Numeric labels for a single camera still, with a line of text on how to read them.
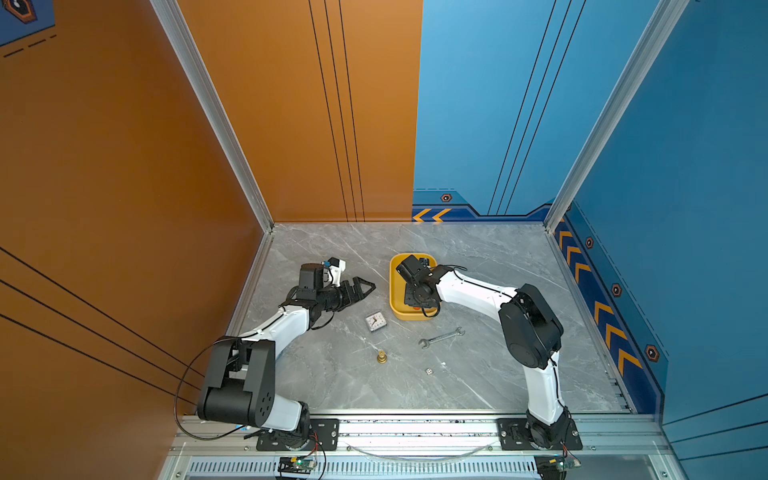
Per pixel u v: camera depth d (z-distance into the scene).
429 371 0.83
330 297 0.77
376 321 0.91
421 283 0.71
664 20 0.70
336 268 0.83
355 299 0.78
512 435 0.72
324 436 0.74
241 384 0.44
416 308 0.91
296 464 0.71
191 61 0.76
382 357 0.84
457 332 0.91
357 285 0.79
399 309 0.90
